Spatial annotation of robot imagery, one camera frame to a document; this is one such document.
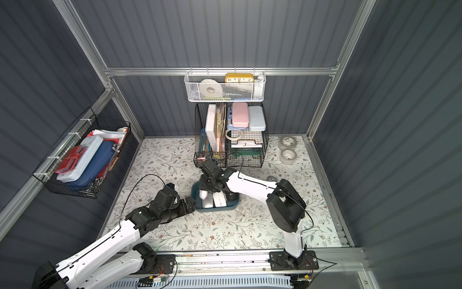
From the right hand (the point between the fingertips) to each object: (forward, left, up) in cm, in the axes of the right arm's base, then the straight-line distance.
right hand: (206, 187), depth 86 cm
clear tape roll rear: (+38, -47, -8) cm, 61 cm away
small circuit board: (-36, +21, -11) cm, 43 cm away
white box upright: (+24, -2, +16) cm, 29 cm away
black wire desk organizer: (+26, -13, +11) cm, 31 cm away
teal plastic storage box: (-2, +6, -10) cm, 12 cm away
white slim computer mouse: (-4, 0, -8) cm, 9 cm away
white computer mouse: (-3, -6, -6) cm, 9 cm away
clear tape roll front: (+27, -46, -10) cm, 54 cm away
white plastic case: (+4, +42, +26) cm, 49 cm away
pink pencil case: (+35, -16, +16) cm, 42 cm away
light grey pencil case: (+31, -25, +14) cm, 43 cm away
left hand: (-9, +7, 0) cm, 11 cm away
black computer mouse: (-1, -12, -8) cm, 15 cm away
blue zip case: (+3, +38, +23) cm, 44 cm away
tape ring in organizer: (+21, -13, +11) cm, 27 cm away
